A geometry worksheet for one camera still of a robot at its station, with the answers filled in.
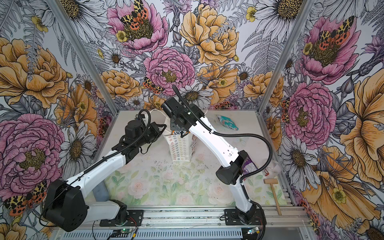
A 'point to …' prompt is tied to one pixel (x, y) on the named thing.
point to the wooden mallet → (272, 181)
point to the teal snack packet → (227, 122)
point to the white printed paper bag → (181, 144)
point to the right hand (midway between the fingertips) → (182, 128)
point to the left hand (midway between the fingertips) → (167, 129)
